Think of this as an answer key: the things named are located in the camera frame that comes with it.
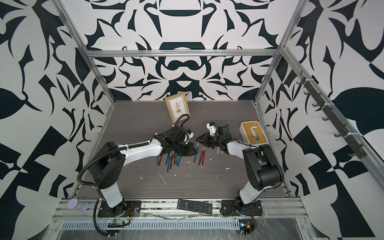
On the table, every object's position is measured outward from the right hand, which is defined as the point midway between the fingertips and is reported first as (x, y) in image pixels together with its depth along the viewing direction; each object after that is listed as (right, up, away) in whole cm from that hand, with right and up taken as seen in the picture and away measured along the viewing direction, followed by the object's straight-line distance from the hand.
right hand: (196, 138), depth 90 cm
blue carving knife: (-11, -16, -1) cm, 19 cm away
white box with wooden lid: (+36, +2, +6) cm, 36 cm away
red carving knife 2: (+4, -11, +2) cm, 12 cm away
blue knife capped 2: (0, -9, -5) cm, 11 cm away
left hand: (0, -6, -5) cm, 8 cm away
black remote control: (-7, -31, -14) cm, 35 cm away
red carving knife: (+2, -12, +2) cm, 12 cm away
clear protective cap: (+12, -4, -18) cm, 22 cm away
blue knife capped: (-17, -13, +2) cm, 21 cm away
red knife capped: (-15, -14, 0) cm, 20 cm away
